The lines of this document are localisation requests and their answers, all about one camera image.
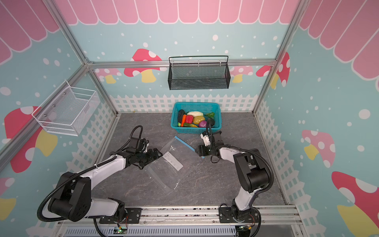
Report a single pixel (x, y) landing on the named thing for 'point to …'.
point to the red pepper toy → (189, 119)
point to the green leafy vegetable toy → (210, 114)
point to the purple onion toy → (202, 124)
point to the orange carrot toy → (184, 118)
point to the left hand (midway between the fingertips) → (157, 159)
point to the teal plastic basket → (203, 107)
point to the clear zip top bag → (178, 159)
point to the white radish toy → (195, 113)
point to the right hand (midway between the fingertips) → (199, 149)
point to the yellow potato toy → (197, 119)
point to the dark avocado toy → (210, 121)
